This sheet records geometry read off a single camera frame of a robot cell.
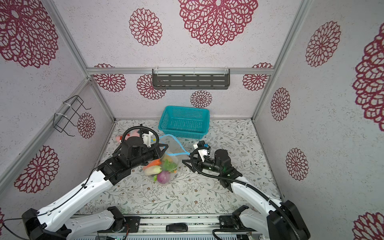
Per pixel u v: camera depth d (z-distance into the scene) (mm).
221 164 605
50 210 398
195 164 650
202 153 661
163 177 782
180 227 701
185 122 1205
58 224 382
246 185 523
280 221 402
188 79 948
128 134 1008
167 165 731
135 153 526
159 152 604
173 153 704
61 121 730
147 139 624
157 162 826
